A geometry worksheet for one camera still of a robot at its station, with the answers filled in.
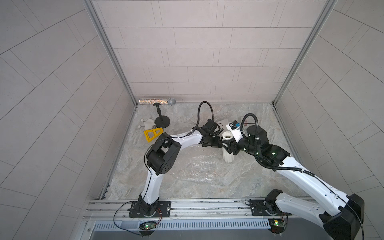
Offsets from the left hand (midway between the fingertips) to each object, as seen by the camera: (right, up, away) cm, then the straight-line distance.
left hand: (220, 143), depth 93 cm
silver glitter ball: (-30, +26, -6) cm, 40 cm away
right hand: (-2, +6, -21) cm, 21 cm away
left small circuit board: (-36, -31, -29) cm, 55 cm away
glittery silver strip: (-47, +26, -5) cm, 54 cm away
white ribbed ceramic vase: (+1, -3, -21) cm, 21 cm away
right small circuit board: (+23, -33, -25) cm, 47 cm away
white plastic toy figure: (-48, +11, +8) cm, 50 cm away
